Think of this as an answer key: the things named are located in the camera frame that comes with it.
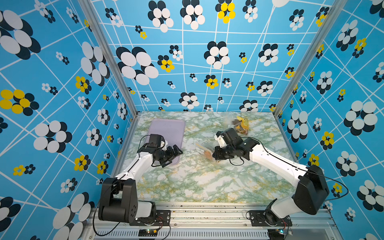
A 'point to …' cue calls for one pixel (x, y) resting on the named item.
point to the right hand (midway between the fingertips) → (214, 154)
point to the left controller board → (147, 232)
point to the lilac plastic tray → (172, 130)
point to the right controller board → (276, 234)
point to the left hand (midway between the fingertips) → (179, 154)
